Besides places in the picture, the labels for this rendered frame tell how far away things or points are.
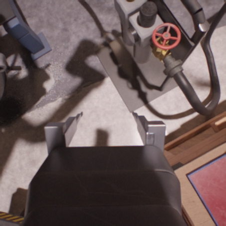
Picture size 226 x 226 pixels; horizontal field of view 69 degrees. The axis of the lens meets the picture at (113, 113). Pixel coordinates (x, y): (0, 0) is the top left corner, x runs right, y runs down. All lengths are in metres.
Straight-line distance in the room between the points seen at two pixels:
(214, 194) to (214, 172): 0.05
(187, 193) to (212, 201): 0.06
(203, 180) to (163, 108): 0.54
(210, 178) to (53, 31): 1.10
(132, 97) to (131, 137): 0.22
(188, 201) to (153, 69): 0.70
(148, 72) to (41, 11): 0.79
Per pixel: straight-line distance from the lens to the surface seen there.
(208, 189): 0.49
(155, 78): 0.96
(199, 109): 0.56
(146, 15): 0.51
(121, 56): 1.00
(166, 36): 0.48
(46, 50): 1.15
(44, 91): 1.06
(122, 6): 0.59
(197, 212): 0.50
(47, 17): 1.28
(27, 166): 1.10
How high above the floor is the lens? 0.91
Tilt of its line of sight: 81 degrees down
